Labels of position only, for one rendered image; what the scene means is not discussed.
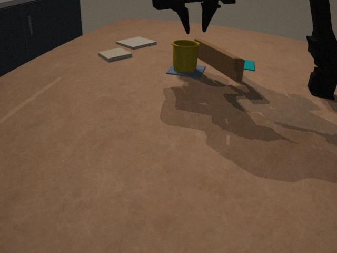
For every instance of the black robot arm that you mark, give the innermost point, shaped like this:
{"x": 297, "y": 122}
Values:
{"x": 323, "y": 47}

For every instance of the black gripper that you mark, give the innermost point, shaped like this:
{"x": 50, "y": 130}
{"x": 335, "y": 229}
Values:
{"x": 209, "y": 7}

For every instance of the brown rectangular block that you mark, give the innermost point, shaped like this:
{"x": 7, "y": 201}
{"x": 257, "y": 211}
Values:
{"x": 225, "y": 62}

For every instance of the yellow cup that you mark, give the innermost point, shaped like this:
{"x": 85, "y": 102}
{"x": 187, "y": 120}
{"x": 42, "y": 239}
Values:
{"x": 185, "y": 53}

